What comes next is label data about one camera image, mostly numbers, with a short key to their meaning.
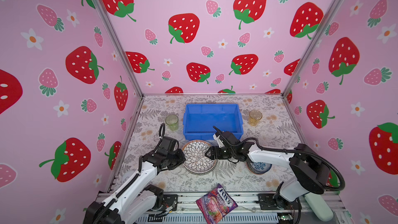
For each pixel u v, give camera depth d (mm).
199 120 1074
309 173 436
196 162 832
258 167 781
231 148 669
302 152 477
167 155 627
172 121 1041
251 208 737
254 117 1053
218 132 780
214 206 713
